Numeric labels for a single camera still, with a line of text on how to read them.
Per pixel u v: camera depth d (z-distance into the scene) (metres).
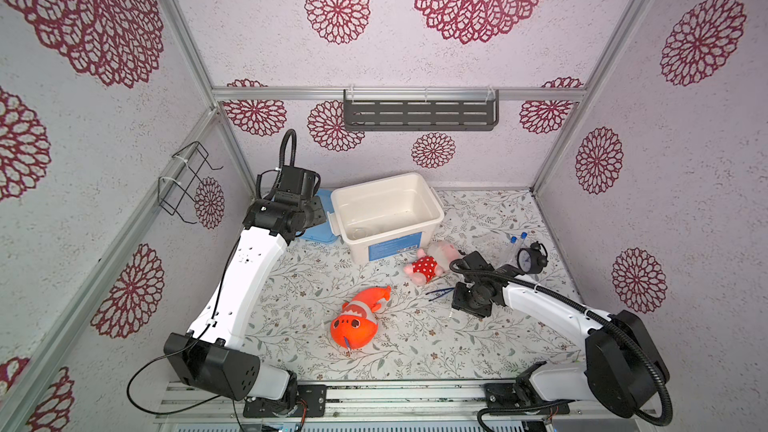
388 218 1.12
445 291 0.92
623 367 0.42
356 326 0.77
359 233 1.01
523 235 0.88
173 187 0.74
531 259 0.93
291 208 0.66
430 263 0.92
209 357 0.38
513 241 0.87
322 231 0.70
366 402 0.75
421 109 0.96
